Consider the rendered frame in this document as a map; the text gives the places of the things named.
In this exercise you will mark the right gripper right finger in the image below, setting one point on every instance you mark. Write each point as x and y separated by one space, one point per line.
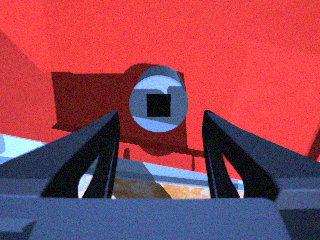
268 170

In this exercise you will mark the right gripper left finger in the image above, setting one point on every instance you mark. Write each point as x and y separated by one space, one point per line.
54 170

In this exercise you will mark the grey rectangular tray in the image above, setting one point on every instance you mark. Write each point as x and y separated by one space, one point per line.
10 147

